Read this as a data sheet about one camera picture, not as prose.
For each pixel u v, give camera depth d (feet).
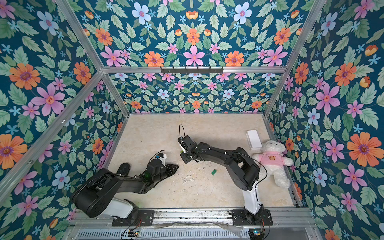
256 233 2.35
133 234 2.36
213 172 2.90
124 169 2.89
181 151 2.70
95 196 1.47
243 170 1.62
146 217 2.42
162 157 2.78
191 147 2.33
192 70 3.04
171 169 2.63
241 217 2.38
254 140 3.25
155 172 2.34
